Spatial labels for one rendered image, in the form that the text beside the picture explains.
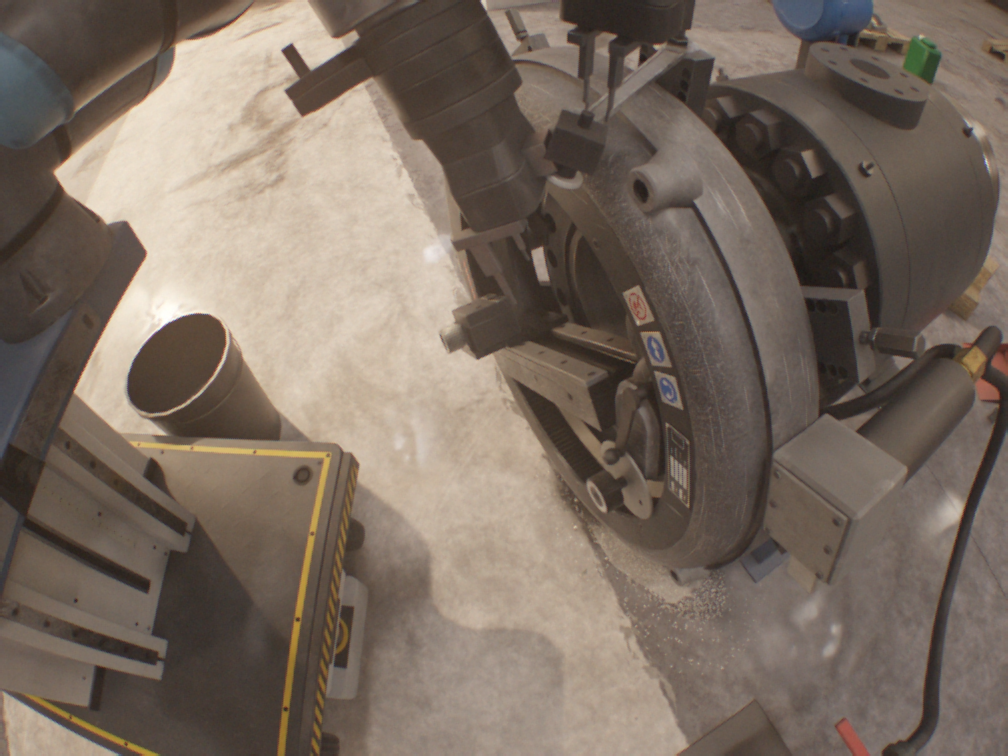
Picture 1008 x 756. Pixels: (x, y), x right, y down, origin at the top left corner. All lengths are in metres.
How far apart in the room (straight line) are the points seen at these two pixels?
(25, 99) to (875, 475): 0.61
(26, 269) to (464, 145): 0.47
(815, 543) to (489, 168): 0.39
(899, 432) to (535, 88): 0.48
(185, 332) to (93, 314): 0.85
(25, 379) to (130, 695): 0.71
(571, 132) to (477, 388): 1.18
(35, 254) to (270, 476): 0.66
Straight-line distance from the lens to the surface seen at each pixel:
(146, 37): 0.35
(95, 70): 0.34
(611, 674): 1.19
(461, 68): 0.29
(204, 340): 1.49
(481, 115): 0.30
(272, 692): 0.97
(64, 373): 0.62
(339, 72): 0.32
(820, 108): 0.82
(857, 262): 0.73
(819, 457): 0.48
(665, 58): 0.49
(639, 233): 0.44
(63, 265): 0.62
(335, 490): 1.01
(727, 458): 0.48
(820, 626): 1.35
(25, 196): 0.61
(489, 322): 0.83
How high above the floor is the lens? 1.18
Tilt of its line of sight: 55 degrees down
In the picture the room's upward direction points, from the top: 7 degrees counter-clockwise
